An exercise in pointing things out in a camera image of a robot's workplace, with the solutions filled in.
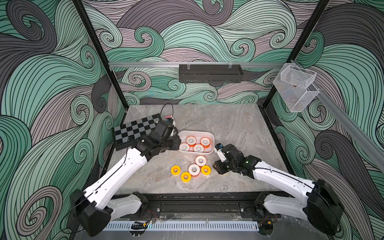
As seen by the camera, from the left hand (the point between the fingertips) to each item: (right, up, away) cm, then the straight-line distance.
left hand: (178, 139), depth 74 cm
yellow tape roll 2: (+17, -20, +11) cm, 29 cm away
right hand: (+22, -16, +9) cm, 28 cm away
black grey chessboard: (-38, 0, +24) cm, 45 cm away
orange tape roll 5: (+13, -16, +16) cm, 26 cm away
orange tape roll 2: (+2, -8, +21) cm, 23 cm away
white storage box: (+13, -1, +32) cm, 34 cm away
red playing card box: (-11, +12, +40) cm, 43 cm away
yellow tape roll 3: (+4, -23, +10) cm, 25 cm away
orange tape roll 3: (+12, -9, +21) cm, 26 cm away
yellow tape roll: (-2, -20, +12) cm, 23 cm away
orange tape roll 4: (+7, -5, +25) cm, 26 cm away
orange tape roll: (+17, -5, +24) cm, 30 cm away
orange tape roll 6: (+9, -20, +12) cm, 24 cm away
